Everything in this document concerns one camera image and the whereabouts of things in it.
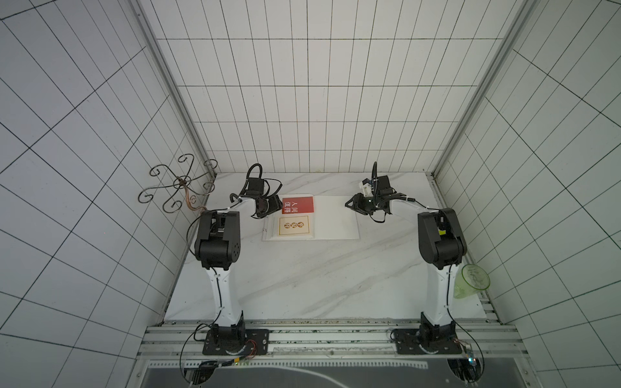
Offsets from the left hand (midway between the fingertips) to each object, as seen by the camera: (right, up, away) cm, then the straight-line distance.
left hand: (276, 208), depth 104 cm
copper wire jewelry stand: (-25, +4, -36) cm, 44 cm away
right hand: (+33, +4, -2) cm, 33 cm away
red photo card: (+11, +2, 0) cm, 11 cm away
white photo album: (+26, -4, +2) cm, 26 cm away
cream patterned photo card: (+8, -6, -6) cm, 12 cm away
